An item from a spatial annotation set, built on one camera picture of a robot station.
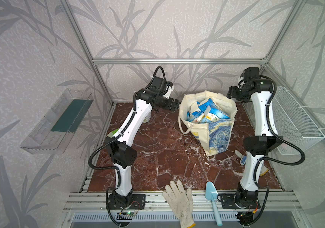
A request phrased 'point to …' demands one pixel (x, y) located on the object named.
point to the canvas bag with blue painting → (214, 137)
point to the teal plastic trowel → (212, 194)
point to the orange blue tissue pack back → (197, 117)
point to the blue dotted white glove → (263, 169)
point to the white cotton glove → (181, 203)
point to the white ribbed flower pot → (147, 118)
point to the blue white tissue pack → (212, 113)
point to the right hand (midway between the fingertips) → (232, 94)
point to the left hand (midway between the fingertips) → (172, 104)
